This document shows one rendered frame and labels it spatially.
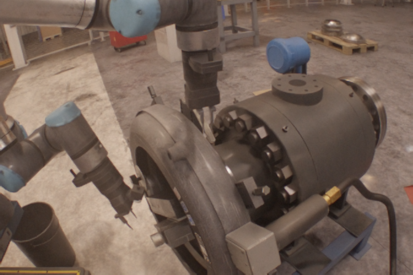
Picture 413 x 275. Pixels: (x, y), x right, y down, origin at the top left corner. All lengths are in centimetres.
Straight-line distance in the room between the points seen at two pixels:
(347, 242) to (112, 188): 108
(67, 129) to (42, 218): 124
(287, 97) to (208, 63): 58
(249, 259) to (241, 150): 49
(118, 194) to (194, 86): 32
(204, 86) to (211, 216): 31
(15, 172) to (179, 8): 51
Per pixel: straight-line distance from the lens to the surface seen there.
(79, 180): 77
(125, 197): 76
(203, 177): 73
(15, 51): 819
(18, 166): 73
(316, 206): 80
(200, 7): 57
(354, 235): 148
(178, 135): 79
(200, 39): 59
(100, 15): 59
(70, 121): 70
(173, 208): 84
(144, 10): 48
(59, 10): 56
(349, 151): 117
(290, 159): 96
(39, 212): 185
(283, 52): 134
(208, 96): 67
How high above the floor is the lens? 137
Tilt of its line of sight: 28 degrees down
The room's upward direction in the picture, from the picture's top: 7 degrees counter-clockwise
